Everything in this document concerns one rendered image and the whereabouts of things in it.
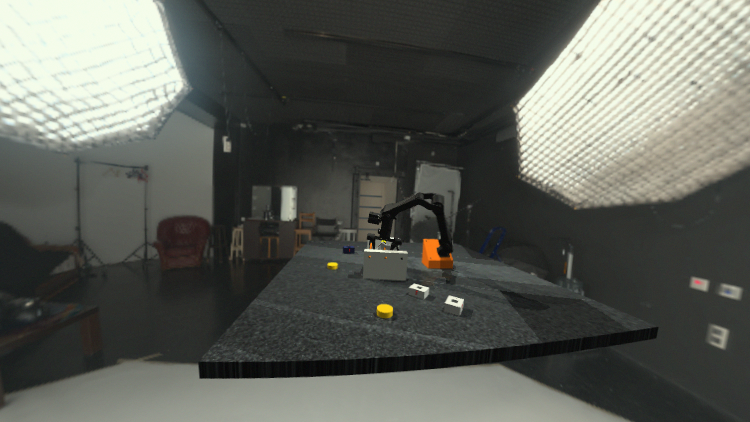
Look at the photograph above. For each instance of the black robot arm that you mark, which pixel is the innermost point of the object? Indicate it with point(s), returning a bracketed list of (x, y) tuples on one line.
[(389, 212)]

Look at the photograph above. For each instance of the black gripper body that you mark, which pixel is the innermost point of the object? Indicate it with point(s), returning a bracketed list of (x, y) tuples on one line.
[(385, 233)]

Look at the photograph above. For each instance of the small white block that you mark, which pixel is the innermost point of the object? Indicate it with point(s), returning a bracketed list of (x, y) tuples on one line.
[(418, 291)]

